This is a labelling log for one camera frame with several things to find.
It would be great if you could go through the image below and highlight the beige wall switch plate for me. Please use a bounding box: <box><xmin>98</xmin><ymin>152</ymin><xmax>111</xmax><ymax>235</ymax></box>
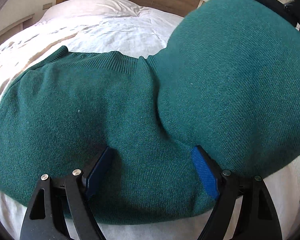
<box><xmin>43</xmin><ymin>3</ymin><xmax>53</xmax><ymax>10</ymax></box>

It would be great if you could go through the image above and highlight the dark green knit sweater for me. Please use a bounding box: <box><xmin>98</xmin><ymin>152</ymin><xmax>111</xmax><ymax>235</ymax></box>
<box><xmin>0</xmin><ymin>0</ymin><xmax>300</xmax><ymax>224</ymax></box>

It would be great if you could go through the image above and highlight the white pillow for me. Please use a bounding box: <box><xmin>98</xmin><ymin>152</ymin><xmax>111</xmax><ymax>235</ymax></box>
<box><xmin>41</xmin><ymin>0</ymin><xmax>143</xmax><ymax>23</ymax></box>

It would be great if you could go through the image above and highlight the white bed sheet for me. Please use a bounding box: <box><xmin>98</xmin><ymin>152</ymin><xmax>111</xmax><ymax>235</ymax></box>
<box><xmin>0</xmin><ymin>7</ymin><xmax>300</xmax><ymax>239</ymax></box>

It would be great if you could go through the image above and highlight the low white radiator cabinet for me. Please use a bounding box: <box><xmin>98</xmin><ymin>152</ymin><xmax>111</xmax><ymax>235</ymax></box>
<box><xmin>0</xmin><ymin>14</ymin><xmax>34</xmax><ymax>45</ymax></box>

